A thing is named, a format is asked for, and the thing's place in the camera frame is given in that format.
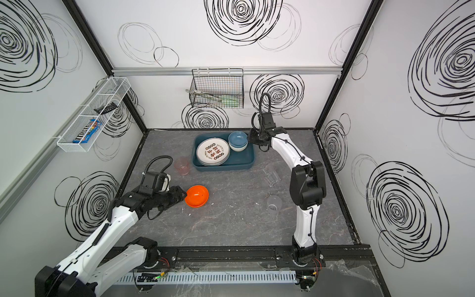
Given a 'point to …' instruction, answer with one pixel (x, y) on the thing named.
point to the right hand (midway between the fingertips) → (247, 136)
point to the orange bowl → (197, 195)
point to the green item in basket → (231, 101)
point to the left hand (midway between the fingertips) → (185, 196)
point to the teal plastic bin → (242, 160)
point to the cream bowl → (240, 149)
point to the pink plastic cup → (183, 166)
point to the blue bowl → (237, 138)
